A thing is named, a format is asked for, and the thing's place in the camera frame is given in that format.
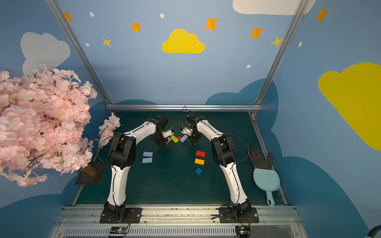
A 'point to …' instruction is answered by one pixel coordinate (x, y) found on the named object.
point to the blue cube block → (198, 171)
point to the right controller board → (242, 231)
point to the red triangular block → (179, 138)
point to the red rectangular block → (200, 153)
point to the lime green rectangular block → (174, 139)
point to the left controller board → (118, 231)
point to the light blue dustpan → (268, 180)
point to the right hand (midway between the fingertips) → (196, 137)
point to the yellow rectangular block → (199, 161)
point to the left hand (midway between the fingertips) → (162, 141)
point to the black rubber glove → (258, 159)
